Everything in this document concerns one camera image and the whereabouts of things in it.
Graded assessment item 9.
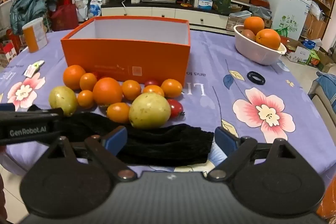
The large yellow-green guava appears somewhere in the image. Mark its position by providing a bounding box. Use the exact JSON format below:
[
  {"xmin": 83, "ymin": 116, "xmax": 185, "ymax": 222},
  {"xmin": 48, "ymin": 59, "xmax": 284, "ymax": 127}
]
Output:
[{"xmin": 129, "ymin": 93, "xmax": 172, "ymax": 129}]

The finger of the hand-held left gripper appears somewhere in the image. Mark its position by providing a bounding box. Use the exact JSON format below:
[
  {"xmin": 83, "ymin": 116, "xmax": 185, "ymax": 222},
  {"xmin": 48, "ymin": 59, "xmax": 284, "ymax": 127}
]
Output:
[{"xmin": 0, "ymin": 104, "xmax": 65, "ymax": 124}]

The small yellow-green guava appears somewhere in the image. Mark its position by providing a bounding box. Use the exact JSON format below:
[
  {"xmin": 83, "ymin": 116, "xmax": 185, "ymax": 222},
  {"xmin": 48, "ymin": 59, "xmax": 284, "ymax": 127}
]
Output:
[{"xmin": 49, "ymin": 86, "xmax": 78, "ymax": 116}]

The black rubber ring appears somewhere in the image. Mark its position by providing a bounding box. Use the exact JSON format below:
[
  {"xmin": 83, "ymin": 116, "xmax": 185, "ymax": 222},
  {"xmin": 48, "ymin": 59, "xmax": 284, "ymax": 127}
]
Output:
[{"xmin": 247, "ymin": 71, "xmax": 265, "ymax": 85}]

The black knitted cloth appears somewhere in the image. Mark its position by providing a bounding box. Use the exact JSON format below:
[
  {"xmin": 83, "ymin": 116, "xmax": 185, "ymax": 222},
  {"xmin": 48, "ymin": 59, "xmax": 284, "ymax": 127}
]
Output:
[{"xmin": 56, "ymin": 112, "xmax": 214, "ymax": 167}]

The white chest freezer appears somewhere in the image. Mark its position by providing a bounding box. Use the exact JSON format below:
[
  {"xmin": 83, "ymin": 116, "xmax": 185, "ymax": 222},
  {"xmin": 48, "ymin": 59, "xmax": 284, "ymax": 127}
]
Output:
[{"xmin": 261, "ymin": 0, "xmax": 311, "ymax": 41}]

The white television cabinet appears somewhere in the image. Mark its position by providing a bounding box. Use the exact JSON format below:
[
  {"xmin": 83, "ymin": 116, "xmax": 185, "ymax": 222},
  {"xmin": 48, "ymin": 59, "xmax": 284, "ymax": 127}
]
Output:
[{"xmin": 101, "ymin": 5, "xmax": 229, "ymax": 29}]

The white plastic sack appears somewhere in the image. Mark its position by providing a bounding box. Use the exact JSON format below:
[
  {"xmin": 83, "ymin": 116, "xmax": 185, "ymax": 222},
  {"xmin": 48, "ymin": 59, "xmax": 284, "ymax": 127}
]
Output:
[{"xmin": 76, "ymin": 0, "xmax": 89, "ymax": 22}]

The red and white carton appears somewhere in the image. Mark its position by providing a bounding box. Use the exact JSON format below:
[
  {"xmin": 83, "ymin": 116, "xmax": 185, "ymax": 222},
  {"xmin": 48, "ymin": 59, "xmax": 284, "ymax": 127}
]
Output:
[{"xmin": 0, "ymin": 40, "xmax": 17, "ymax": 68}]

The white and green carton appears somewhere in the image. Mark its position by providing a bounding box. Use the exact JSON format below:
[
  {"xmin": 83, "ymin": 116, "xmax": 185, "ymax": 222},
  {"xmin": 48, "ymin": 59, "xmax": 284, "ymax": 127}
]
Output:
[{"xmin": 285, "ymin": 40, "xmax": 321, "ymax": 67}]

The small white green packet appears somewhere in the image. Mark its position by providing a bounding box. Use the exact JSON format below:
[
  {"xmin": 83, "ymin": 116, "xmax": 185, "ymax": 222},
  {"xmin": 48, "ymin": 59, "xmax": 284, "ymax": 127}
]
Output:
[{"xmin": 24, "ymin": 60, "xmax": 45, "ymax": 77}]

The white plastic colander bowl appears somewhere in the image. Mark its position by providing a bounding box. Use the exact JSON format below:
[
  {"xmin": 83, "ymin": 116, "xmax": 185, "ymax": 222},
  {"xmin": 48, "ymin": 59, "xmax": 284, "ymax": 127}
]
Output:
[{"xmin": 233, "ymin": 25, "xmax": 287, "ymax": 65}]

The brown kiwi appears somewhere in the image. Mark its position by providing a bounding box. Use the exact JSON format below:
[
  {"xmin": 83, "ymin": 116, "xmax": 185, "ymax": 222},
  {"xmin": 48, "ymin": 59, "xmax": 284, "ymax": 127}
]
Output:
[{"xmin": 240, "ymin": 29, "xmax": 256, "ymax": 42}]

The red shopping bag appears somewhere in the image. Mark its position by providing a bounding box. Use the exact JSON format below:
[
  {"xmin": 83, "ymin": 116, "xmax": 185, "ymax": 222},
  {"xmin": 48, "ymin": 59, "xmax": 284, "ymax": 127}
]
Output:
[{"xmin": 50, "ymin": 4, "xmax": 79, "ymax": 31}]

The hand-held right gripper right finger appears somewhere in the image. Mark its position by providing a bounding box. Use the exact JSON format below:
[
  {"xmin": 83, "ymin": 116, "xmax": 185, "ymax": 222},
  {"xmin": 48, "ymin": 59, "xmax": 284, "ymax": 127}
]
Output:
[{"xmin": 206, "ymin": 126, "xmax": 293, "ymax": 182}]

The orange cardboard box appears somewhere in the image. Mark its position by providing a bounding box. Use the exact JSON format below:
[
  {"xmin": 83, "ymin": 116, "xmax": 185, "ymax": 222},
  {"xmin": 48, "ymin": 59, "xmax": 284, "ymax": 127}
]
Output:
[{"xmin": 61, "ymin": 16, "xmax": 191, "ymax": 85}]

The blue folded cloth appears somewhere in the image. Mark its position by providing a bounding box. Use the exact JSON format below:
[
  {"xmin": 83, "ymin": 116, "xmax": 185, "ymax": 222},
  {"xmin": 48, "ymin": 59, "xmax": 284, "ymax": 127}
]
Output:
[{"xmin": 308, "ymin": 72, "xmax": 336, "ymax": 111}]

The large orange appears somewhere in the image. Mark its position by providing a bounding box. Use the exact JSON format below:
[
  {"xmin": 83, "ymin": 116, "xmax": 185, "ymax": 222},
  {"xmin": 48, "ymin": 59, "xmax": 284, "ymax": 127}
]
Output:
[
  {"xmin": 244, "ymin": 16, "xmax": 265, "ymax": 35},
  {"xmin": 255, "ymin": 28, "xmax": 281, "ymax": 50}
]

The white plastic container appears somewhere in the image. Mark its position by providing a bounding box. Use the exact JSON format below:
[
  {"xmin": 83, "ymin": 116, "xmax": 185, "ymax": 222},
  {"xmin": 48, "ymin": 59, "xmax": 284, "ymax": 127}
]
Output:
[{"xmin": 229, "ymin": 10, "xmax": 252, "ymax": 20}]

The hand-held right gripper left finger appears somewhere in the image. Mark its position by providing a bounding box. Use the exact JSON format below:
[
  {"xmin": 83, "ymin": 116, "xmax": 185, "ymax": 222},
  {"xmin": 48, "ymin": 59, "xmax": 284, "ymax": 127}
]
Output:
[{"xmin": 47, "ymin": 126, "xmax": 137, "ymax": 182}]

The orange and white canister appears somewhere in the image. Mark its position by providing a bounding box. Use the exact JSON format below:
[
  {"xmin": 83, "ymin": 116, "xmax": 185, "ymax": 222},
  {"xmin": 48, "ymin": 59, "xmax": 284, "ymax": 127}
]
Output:
[{"xmin": 22, "ymin": 17, "xmax": 48, "ymax": 53}]

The purple floral tablecloth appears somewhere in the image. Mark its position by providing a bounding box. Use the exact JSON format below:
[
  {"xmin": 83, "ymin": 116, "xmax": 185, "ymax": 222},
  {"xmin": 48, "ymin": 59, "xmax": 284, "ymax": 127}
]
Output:
[{"xmin": 0, "ymin": 27, "xmax": 336, "ymax": 182}]

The person's dark red clothing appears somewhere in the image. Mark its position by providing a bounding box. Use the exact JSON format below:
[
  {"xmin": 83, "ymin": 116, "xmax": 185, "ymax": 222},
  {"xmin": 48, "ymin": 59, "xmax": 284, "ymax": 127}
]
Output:
[{"xmin": 0, "ymin": 173, "xmax": 8, "ymax": 223}]

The dark green bag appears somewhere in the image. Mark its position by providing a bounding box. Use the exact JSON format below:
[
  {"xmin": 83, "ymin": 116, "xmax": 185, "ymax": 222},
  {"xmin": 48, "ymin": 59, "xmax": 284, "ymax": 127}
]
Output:
[{"xmin": 213, "ymin": 0, "xmax": 232, "ymax": 14}]

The blue padded jacket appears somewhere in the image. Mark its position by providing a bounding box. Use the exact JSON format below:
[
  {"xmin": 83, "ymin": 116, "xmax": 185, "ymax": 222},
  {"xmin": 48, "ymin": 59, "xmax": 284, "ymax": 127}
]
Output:
[{"xmin": 10, "ymin": 0, "xmax": 59, "ymax": 35}]

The orange tangerine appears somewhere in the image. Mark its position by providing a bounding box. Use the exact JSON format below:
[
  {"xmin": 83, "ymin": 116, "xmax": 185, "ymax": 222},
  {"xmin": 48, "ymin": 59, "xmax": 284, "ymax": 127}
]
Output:
[
  {"xmin": 63, "ymin": 65, "xmax": 87, "ymax": 90},
  {"xmin": 92, "ymin": 77, "xmax": 123, "ymax": 106}
]

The white and blue sack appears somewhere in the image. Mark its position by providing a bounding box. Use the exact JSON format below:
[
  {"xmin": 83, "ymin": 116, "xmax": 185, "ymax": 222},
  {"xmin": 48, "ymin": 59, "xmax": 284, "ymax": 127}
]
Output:
[{"xmin": 90, "ymin": 0, "xmax": 102, "ymax": 18}]

